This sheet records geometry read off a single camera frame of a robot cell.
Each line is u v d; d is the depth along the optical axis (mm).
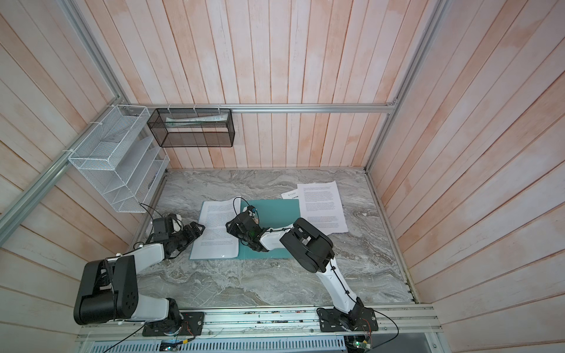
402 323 748
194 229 842
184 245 817
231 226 890
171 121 899
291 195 1105
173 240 776
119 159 720
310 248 559
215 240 942
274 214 990
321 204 1066
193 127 1038
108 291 438
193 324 730
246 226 763
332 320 739
